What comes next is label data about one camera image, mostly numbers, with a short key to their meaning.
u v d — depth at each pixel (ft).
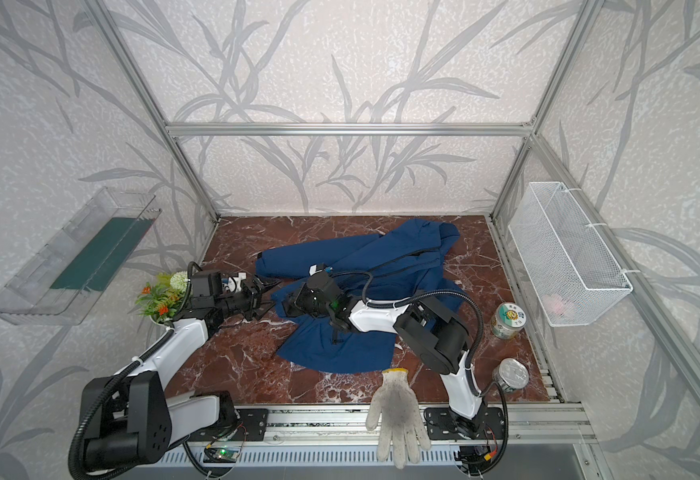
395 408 2.47
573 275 1.99
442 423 2.42
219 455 2.32
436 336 1.64
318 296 2.25
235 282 2.42
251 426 2.42
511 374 2.52
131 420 1.34
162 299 2.54
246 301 2.48
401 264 3.29
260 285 2.51
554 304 2.38
